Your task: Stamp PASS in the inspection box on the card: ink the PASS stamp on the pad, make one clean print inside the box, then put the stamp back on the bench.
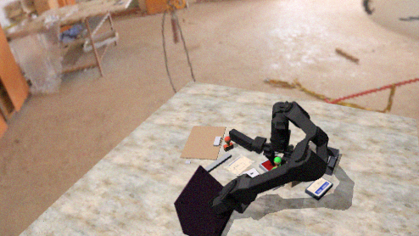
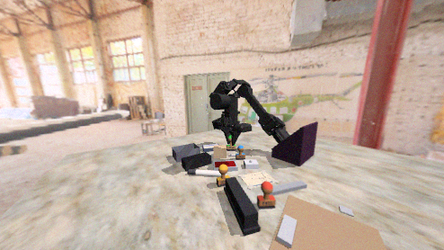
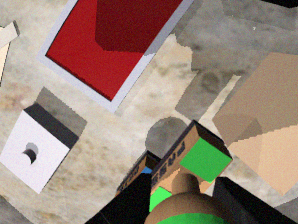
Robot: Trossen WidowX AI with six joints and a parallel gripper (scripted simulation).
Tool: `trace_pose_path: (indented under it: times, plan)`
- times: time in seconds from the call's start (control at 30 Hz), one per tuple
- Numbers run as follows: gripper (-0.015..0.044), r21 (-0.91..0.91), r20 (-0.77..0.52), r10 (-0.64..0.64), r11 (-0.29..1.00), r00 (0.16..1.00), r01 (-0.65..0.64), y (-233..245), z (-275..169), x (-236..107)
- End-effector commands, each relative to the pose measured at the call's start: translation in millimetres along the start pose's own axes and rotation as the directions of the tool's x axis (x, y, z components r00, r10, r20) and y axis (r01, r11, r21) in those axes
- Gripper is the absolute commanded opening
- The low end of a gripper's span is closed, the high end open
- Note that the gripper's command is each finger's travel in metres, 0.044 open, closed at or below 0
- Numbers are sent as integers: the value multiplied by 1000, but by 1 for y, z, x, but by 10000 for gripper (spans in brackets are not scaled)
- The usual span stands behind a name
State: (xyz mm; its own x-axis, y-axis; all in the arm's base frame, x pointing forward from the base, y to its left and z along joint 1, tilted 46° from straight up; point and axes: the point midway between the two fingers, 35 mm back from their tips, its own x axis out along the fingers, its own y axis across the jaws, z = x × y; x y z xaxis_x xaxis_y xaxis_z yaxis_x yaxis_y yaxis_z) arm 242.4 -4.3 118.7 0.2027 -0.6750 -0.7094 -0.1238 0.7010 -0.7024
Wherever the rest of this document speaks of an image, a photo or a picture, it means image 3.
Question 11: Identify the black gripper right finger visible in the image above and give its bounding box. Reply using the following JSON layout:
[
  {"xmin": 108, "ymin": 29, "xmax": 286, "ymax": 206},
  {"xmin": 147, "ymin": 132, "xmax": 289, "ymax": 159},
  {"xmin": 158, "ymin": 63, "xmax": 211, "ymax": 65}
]
[{"xmin": 212, "ymin": 177, "xmax": 297, "ymax": 224}]

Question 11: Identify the cream inspection card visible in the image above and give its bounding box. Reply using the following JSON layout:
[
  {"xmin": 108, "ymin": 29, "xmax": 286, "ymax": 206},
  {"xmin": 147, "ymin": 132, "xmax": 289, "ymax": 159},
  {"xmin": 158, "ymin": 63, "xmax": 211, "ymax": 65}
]
[{"xmin": 0, "ymin": 22, "xmax": 19, "ymax": 85}]

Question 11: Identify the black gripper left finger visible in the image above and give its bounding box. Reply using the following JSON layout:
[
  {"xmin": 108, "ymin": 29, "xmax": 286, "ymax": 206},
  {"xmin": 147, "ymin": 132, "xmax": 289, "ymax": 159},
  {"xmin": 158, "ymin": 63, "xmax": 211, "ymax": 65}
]
[{"xmin": 85, "ymin": 173, "xmax": 152, "ymax": 224}]

